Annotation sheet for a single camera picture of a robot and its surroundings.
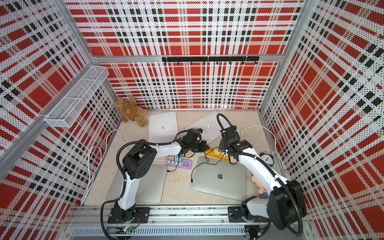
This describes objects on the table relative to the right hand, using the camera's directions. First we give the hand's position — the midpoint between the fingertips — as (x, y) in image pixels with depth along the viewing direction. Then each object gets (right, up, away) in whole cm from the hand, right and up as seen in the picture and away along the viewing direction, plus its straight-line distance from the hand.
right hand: (227, 145), depth 84 cm
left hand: (-8, -3, +10) cm, 13 cm away
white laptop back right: (-8, +11, +28) cm, 31 cm away
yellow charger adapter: (-6, -5, +5) cm, 9 cm away
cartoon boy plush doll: (+16, -22, -8) cm, 29 cm away
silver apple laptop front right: (-4, -19, +1) cm, 20 cm away
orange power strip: (-10, -4, 0) cm, 11 cm away
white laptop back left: (-43, +9, +25) cm, 51 cm away
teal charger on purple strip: (-29, -8, +2) cm, 31 cm away
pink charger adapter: (-33, -8, +3) cm, 34 cm away
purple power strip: (-24, -12, +4) cm, 27 cm away
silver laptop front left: (-44, -25, +2) cm, 51 cm away
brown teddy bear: (-69, +21, +26) cm, 76 cm away
